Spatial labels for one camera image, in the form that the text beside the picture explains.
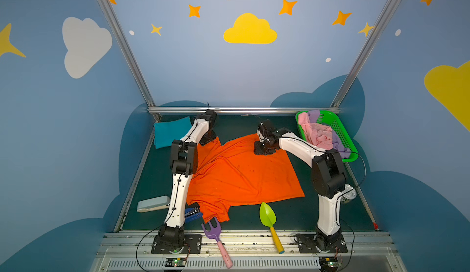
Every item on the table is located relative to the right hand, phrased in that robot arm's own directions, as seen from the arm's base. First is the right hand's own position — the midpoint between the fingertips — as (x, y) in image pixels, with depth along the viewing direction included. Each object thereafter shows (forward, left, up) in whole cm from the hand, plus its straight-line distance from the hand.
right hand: (258, 149), depth 96 cm
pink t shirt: (+11, -34, 0) cm, 36 cm away
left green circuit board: (-51, +33, -7) cm, 61 cm away
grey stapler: (-31, +47, -1) cm, 57 cm away
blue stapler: (-33, +30, -4) cm, 45 cm away
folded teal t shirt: (+13, +57, -6) cm, 59 cm away
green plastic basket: (+27, -47, -2) cm, 54 cm away
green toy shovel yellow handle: (-32, -4, -8) cm, 33 cm away
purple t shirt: (+6, -45, -3) cm, 45 cm away
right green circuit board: (-48, -28, -8) cm, 56 cm away
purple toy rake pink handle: (-40, +19, -6) cm, 45 cm away
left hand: (+9, +29, -6) cm, 31 cm away
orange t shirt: (-11, +14, -8) cm, 19 cm away
